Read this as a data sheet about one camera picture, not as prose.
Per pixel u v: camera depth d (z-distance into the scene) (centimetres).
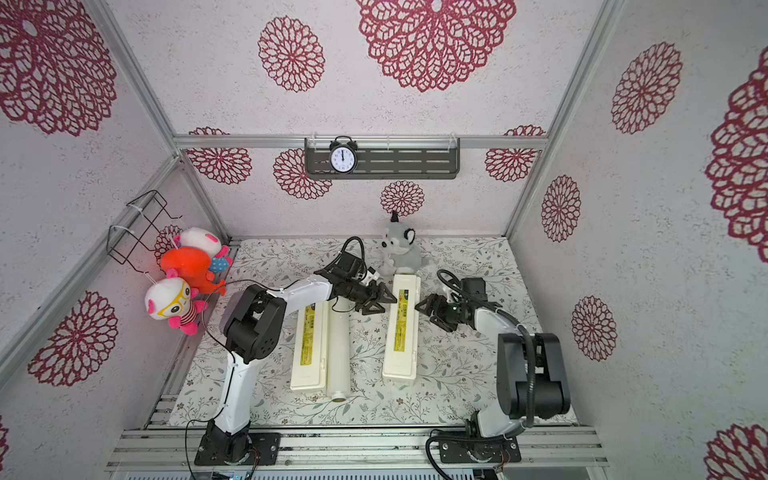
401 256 102
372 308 90
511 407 45
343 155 90
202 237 94
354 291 85
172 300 79
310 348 82
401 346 82
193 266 87
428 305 83
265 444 75
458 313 77
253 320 60
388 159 94
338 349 89
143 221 79
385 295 89
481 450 68
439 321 82
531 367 42
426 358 90
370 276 94
